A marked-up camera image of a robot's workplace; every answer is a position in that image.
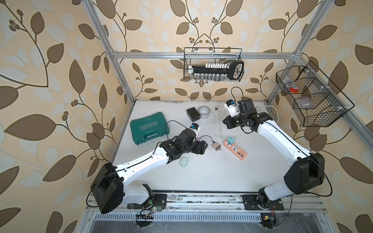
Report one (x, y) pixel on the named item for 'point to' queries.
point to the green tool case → (148, 127)
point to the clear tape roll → (204, 111)
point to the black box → (193, 114)
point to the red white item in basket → (294, 88)
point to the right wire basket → (318, 102)
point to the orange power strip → (240, 153)
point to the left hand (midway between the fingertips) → (200, 141)
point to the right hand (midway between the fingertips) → (224, 121)
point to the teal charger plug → (230, 140)
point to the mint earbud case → (183, 161)
